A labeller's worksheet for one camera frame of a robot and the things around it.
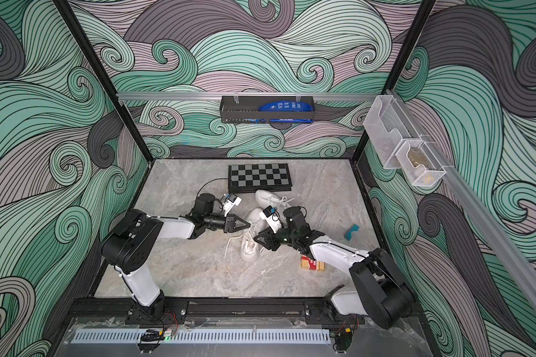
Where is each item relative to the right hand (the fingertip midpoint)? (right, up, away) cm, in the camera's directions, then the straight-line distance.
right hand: (260, 235), depth 83 cm
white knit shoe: (+3, +13, +16) cm, 21 cm away
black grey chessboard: (-4, +22, +24) cm, 32 cm away
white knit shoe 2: (-4, -5, 0) cm, 6 cm away
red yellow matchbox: (+19, -11, -1) cm, 22 cm away
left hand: (-4, +4, +1) cm, 6 cm away
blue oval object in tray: (+11, +53, +9) cm, 55 cm away
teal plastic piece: (+38, -1, +9) cm, 39 cm away
